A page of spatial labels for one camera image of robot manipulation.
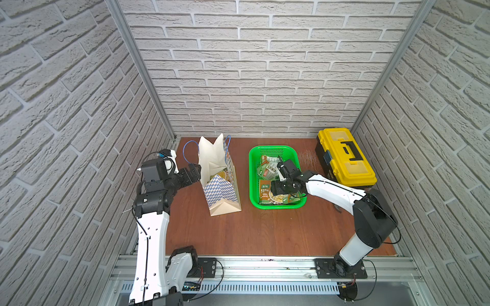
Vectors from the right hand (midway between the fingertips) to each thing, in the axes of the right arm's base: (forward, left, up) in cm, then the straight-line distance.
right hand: (280, 187), depth 90 cm
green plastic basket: (+23, -6, -1) cm, 23 cm away
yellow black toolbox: (+8, -29, +11) cm, 31 cm away
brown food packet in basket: (-3, +7, -4) cm, 8 cm away
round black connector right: (-42, -20, -8) cm, 47 cm away
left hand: (-1, +39, +22) cm, 45 cm away
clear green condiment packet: (+13, +4, -2) cm, 14 cm away
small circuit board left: (-37, +40, -8) cm, 55 cm away
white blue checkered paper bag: (-5, +27, +20) cm, 34 cm away
